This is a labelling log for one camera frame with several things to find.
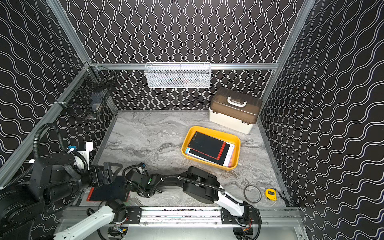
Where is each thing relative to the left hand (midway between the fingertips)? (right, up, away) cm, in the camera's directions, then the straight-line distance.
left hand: (112, 164), depth 54 cm
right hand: (-7, -18, +26) cm, 33 cm away
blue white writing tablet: (+49, -7, +39) cm, 63 cm away
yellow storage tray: (+26, +9, +47) cm, 54 cm away
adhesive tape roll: (+61, -23, +28) cm, 71 cm away
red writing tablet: (+38, +2, +44) cm, 58 cm away
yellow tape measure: (+71, -22, +26) cm, 79 cm away
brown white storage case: (+58, +23, +42) cm, 75 cm away
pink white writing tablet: (+53, -8, +39) cm, 66 cm away
